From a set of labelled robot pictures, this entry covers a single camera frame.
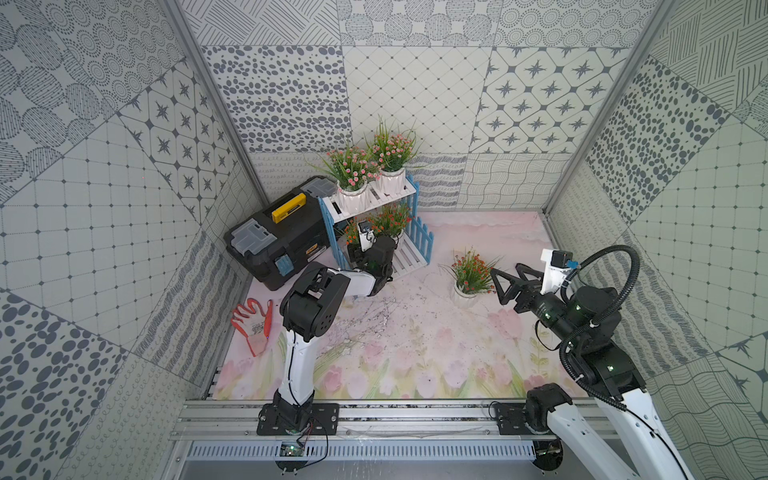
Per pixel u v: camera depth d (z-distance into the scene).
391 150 0.77
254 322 0.90
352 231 0.88
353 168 0.73
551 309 0.55
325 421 0.73
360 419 0.75
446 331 0.90
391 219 0.95
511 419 0.73
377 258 0.80
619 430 0.45
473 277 0.87
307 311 0.54
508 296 0.58
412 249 1.07
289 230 0.93
